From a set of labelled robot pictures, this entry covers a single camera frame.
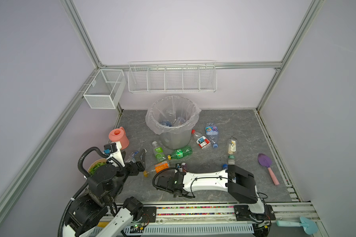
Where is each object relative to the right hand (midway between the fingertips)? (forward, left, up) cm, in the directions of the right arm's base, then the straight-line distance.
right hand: (175, 186), depth 82 cm
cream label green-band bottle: (+20, -35, +4) cm, 41 cm away
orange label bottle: (+9, +10, +4) cm, 14 cm away
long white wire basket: (+62, +1, +30) cm, 69 cm away
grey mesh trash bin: (+26, -1, +7) cm, 27 cm away
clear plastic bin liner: (+42, +3, +15) cm, 44 cm away
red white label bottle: (+29, -17, +2) cm, 34 cm away
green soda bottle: (+18, -3, +5) cm, 19 cm away
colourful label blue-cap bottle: (+36, -25, +3) cm, 44 cm away
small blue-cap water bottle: (+11, -30, +1) cm, 32 cm away
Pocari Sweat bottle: (+38, +6, +10) cm, 40 cm away
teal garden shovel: (-19, -66, -1) cm, 69 cm away
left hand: (+5, +15, +31) cm, 35 cm away
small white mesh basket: (+59, +49, +22) cm, 80 cm away
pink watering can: (+28, +36, +10) cm, 47 cm away
